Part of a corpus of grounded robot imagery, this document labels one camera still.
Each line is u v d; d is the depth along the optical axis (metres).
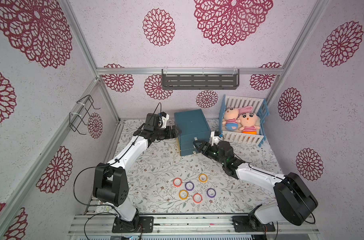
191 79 0.95
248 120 1.00
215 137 0.78
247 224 0.67
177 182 0.88
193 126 0.89
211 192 0.84
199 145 0.78
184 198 0.82
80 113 0.76
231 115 1.05
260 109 1.10
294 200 0.43
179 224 0.75
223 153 0.65
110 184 0.45
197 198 0.82
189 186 0.86
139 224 0.73
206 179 0.90
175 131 0.76
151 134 0.62
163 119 0.78
